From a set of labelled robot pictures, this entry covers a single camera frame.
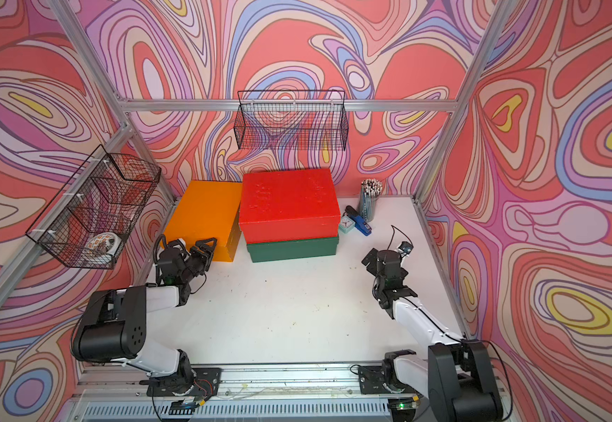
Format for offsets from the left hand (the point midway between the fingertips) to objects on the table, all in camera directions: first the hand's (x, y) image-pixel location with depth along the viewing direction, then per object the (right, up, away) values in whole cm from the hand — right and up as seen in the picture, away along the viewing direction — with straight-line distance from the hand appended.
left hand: (218, 244), depth 91 cm
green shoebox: (+26, -2, +3) cm, 26 cm away
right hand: (+57, -6, -2) cm, 57 cm away
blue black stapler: (+53, +9, +17) cm, 56 cm away
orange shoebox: (-14, +13, +24) cm, 30 cm away
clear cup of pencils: (+55, +20, +8) cm, 59 cm away
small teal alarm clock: (+48, +7, +17) cm, 51 cm away
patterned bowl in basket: (-24, +1, -22) cm, 32 cm away
